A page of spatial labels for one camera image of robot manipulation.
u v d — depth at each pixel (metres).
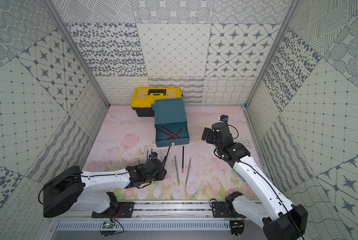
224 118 0.66
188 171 0.87
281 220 0.37
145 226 0.70
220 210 0.73
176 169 0.88
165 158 0.93
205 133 0.70
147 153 0.95
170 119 0.84
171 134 0.86
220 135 0.54
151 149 0.97
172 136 0.84
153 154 0.79
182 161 0.91
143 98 1.04
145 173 0.65
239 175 0.85
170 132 0.86
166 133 0.86
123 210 0.73
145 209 0.75
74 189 0.42
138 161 0.90
